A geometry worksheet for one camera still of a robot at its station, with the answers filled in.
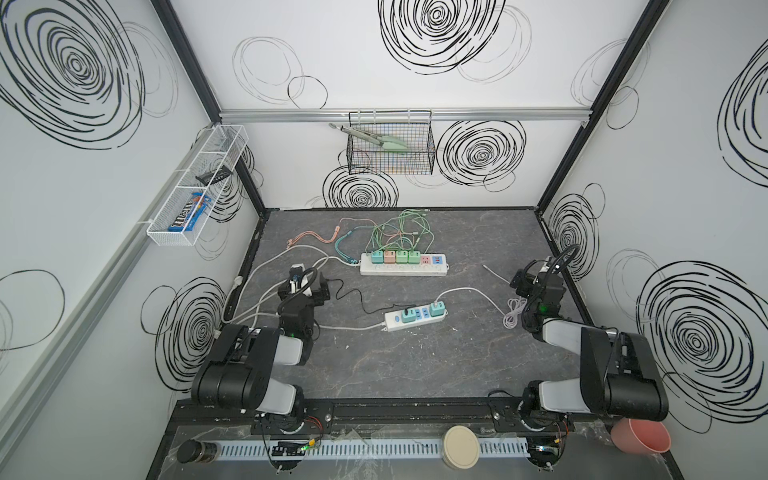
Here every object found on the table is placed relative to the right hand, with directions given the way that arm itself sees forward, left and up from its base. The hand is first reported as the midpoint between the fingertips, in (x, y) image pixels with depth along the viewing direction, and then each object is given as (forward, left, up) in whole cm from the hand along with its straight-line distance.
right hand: (537, 274), depth 90 cm
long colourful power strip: (+7, +32, -5) cm, 33 cm away
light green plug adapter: (+8, +42, -3) cm, 42 cm away
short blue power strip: (-12, +44, -7) cm, 46 cm away
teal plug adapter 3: (-11, +31, -4) cm, 33 cm away
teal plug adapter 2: (-13, +39, -3) cm, 41 cm away
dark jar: (-45, +85, +2) cm, 97 cm away
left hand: (-2, +70, +2) cm, 70 cm away
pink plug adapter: (+7, +46, -2) cm, 46 cm away
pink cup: (-41, -10, 0) cm, 42 cm away
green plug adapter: (+8, +37, -3) cm, 38 cm away
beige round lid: (-44, +29, -2) cm, 52 cm away
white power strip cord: (-14, +56, -9) cm, 58 cm away
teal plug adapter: (+8, +50, -2) cm, 50 cm away
